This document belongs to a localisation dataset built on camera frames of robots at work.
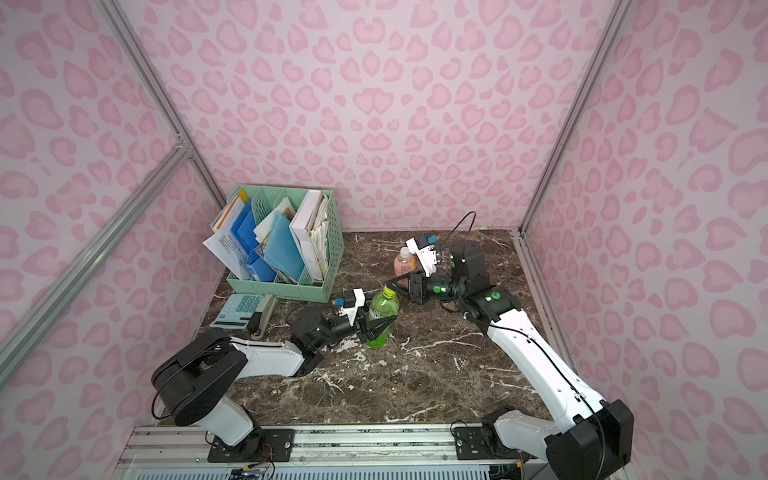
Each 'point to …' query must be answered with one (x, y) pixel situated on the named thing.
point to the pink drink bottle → (405, 263)
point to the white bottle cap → (404, 252)
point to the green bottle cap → (388, 293)
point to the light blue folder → (283, 251)
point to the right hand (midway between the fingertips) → (389, 286)
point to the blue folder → (244, 231)
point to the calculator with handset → (244, 311)
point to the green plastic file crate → (266, 201)
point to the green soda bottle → (384, 306)
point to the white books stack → (310, 224)
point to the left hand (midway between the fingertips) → (390, 305)
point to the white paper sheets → (224, 243)
